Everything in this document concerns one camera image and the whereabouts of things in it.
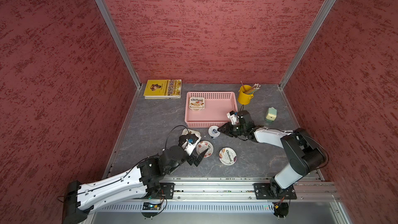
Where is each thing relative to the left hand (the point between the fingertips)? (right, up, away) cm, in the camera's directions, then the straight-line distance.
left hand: (198, 145), depth 72 cm
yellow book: (-28, +29, +41) cm, 58 cm away
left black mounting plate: (-15, -23, +2) cm, 27 cm away
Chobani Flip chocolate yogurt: (-7, +3, +18) cm, 19 cm away
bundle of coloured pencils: (+36, +30, +25) cm, 53 cm away
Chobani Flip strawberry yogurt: (-2, +19, +31) cm, 36 cm away
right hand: (+11, +2, +17) cm, 20 cm away
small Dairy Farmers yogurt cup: (+8, +2, +16) cm, 18 cm away
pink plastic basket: (+7, +14, +37) cm, 40 cm away
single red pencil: (+33, +36, +50) cm, 70 cm away
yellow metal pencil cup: (+31, +22, +31) cm, 49 cm away
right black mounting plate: (+32, -23, +2) cm, 40 cm away
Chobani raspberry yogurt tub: (+2, -4, +13) cm, 14 cm away
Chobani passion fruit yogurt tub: (+16, -9, +9) cm, 20 cm away
